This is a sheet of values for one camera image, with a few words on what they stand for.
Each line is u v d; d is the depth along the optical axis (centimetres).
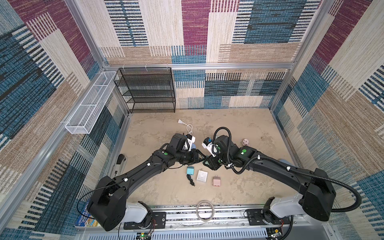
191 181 85
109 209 41
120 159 90
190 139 76
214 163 70
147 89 108
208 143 71
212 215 75
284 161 92
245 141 99
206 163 75
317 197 40
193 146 74
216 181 84
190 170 87
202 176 85
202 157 78
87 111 74
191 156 70
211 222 73
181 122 112
